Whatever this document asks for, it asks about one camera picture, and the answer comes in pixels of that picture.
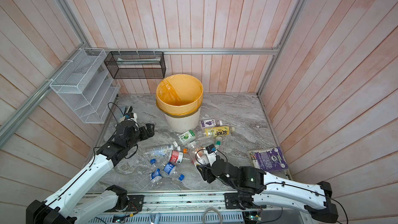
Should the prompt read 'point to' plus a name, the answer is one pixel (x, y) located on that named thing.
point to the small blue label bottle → (156, 174)
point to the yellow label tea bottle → (218, 131)
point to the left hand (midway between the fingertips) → (147, 130)
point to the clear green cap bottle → (202, 142)
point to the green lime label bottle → (187, 137)
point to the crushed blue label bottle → (170, 169)
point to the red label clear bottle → (176, 157)
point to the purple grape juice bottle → (212, 122)
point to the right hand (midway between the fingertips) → (201, 165)
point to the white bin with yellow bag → (179, 98)
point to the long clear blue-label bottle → (159, 151)
